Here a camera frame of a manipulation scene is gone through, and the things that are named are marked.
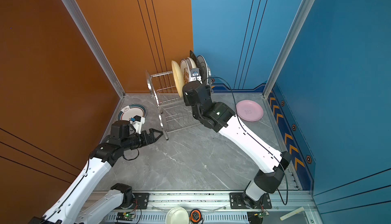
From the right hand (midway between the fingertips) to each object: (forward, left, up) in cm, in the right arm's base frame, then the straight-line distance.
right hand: (192, 86), depth 66 cm
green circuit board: (-43, +33, -43) cm, 69 cm away
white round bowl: (-42, +8, -41) cm, 60 cm away
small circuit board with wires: (-42, -31, -42) cm, 67 cm away
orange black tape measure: (-43, -1, -39) cm, 57 cm away
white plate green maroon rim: (+19, +48, -40) cm, 65 cm away
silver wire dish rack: (+16, +15, -38) cm, 44 cm away
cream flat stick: (-41, -45, -43) cm, 75 cm away
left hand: (-11, +18, -21) cm, 30 cm away
